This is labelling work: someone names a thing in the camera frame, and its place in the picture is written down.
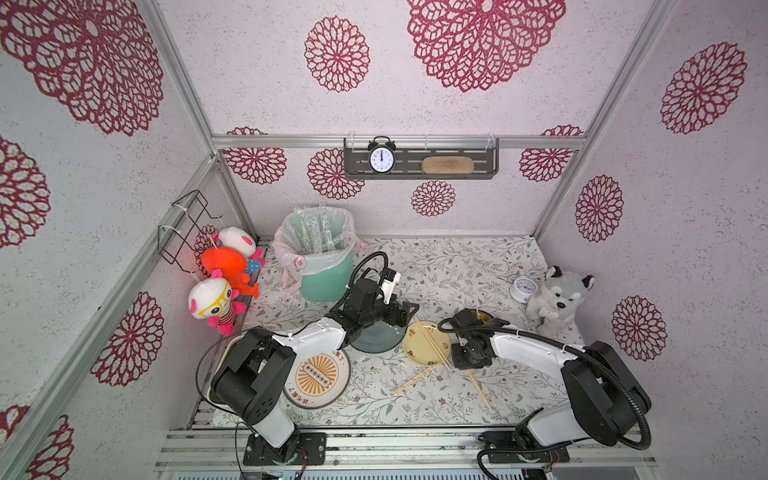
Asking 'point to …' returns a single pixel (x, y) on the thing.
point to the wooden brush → (447, 165)
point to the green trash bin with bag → (313, 248)
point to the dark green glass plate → (380, 336)
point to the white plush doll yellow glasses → (213, 298)
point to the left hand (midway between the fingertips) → (407, 303)
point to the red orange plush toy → (230, 264)
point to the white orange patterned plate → (317, 380)
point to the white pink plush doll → (242, 240)
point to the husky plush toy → (558, 301)
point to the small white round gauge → (523, 287)
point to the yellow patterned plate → (482, 315)
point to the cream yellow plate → (417, 348)
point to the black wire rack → (176, 240)
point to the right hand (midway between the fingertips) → (459, 359)
